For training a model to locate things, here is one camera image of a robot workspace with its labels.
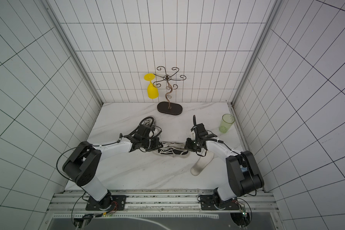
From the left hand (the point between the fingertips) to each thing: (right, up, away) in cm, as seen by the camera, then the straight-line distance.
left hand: (160, 148), depth 89 cm
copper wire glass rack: (+5, +27, +26) cm, 37 cm away
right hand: (+17, +2, +2) cm, 17 cm away
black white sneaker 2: (+8, 0, -3) cm, 9 cm away
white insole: (+26, -9, -2) cm, 28 cm away
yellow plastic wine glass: (-6, +38, +7) cm, 39 cm away
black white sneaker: (-5, +18, -12) cm, 22 cm away
